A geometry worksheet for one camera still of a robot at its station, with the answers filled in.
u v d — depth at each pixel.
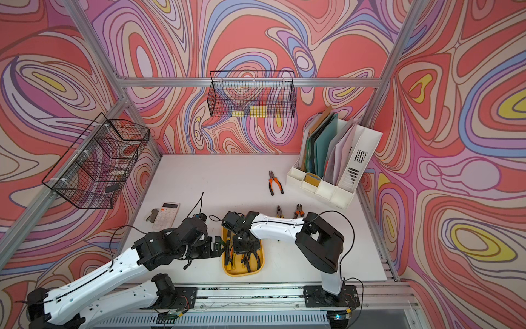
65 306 0.40
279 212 0.96
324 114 0.93
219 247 0.65
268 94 0.94
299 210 0.96
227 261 0.77
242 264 0.80
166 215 0.93
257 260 0.81
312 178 0.96
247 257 0.81
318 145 0.87
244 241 0.63
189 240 0.55
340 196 0.98
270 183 1.06
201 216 0.67
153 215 0.93
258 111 0.91
